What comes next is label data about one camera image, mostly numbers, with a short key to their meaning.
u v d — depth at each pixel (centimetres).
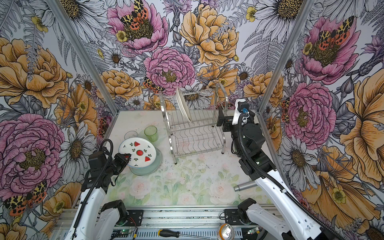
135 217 74
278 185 42
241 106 48
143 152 87
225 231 62
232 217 74
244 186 83
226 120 54
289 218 39
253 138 43
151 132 104
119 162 72
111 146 63
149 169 88
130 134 99
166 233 68
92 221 46
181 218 76
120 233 70
